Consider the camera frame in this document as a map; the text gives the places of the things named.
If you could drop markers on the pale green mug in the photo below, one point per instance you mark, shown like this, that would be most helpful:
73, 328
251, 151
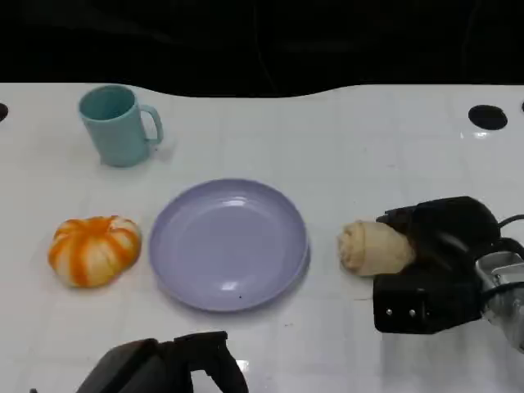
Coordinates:
118, 135

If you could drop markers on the beige towel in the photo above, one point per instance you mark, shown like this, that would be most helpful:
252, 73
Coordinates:
372, 249

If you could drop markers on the lilac plate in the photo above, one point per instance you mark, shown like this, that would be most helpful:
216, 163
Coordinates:
229, 245

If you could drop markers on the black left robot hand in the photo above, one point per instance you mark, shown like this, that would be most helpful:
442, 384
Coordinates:
143, 368

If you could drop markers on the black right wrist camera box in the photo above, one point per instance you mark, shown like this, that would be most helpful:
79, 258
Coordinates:
434, 303

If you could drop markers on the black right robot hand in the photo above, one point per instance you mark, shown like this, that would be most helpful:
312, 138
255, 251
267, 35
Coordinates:
450, 233

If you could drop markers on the orange and white bread roll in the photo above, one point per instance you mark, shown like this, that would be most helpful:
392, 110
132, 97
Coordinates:
94, 249

